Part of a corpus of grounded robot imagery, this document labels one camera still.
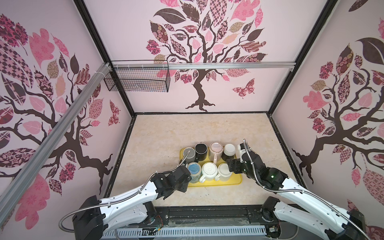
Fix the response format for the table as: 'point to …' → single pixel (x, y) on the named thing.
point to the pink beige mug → (216, 149)
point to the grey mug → (191, 156)
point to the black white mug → (228, 152)
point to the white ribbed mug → (209, 172)
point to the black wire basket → (138, 80)
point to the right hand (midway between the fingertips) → (231, 159)
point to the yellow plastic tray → (236, 178)
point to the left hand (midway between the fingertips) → (183, 183)
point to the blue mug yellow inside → (195, 170)
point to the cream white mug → (224, 173)
